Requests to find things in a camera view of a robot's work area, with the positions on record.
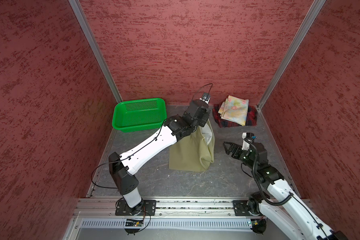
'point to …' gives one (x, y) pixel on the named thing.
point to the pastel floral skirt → (234, 109)
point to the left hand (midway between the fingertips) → (200, 112)
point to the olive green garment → (194, 153)
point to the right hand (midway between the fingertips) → (226, 148)
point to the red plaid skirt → (251, 119)
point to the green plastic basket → (139, 114)
